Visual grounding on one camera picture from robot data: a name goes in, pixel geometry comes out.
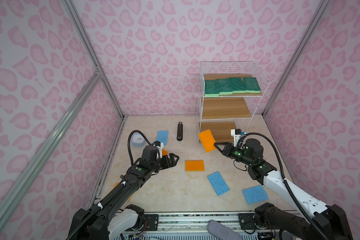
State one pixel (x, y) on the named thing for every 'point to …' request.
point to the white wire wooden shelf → (221, 114)
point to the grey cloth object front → (221, 232)
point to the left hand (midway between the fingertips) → (174, 157)
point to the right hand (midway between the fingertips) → (214, 144)
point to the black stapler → (180, 131)
